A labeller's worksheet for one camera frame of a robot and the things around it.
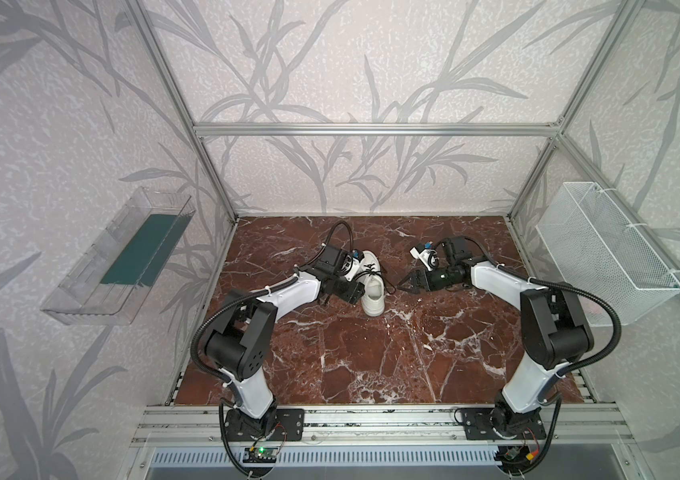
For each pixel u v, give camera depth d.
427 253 0.86
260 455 0.72
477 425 0.73
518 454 0.74
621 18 0.71
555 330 0.49
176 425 0.75
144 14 0.71
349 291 0.82
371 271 0.97
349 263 0.77
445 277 0.80
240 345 0.47
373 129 0.97
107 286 0.63
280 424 0.73
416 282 0.81
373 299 0.89
